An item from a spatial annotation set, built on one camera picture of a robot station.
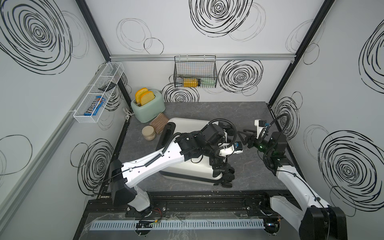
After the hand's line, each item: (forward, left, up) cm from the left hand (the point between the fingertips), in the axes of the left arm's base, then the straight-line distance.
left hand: (228, 154), depth 66 cm
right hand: (+15, -10, -3) cm, 18 cm away
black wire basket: (+57, +16, +5) cm, 60 cm away
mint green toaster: (+40, +43, -13) cm, 61 cm away
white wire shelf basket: (+49, +68, +8) cm, 84 cm away
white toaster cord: (+43, +68, -28) cm, 86 cm away
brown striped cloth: (+36, +41, -24) cm, 60 cm away
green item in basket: (+42, +8, +8) cm, 44 cm away
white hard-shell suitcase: (-5, +12, -7) cm, 15 cm away
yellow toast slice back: (+43, +53, -3) cm, 68 cm away
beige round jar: (+23, +45, -19) cm, 54 cm away
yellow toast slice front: (+42, +48, -6) cm, 64 cm away
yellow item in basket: (+42, +18, +8) cm, 46 cm away
